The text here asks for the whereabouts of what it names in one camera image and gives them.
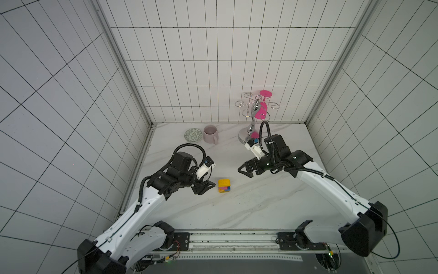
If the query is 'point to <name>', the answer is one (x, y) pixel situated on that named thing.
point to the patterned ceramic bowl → (193, 135)
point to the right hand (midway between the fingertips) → (245, 162)
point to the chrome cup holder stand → (257, 107)
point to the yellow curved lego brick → (224, 182)
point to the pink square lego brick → (223, 188)
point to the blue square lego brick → (229, 188)
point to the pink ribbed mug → (210, 134)
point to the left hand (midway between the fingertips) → (206, 182)
